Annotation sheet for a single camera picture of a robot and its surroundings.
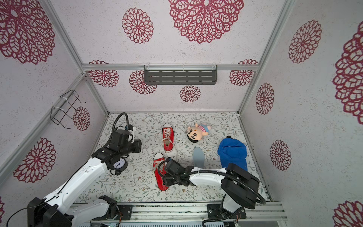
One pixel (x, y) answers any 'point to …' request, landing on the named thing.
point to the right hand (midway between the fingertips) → (163, 179)
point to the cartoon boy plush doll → (194, 134)
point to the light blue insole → (198, 157)
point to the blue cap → (232, 151)
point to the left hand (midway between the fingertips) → (142, 143)
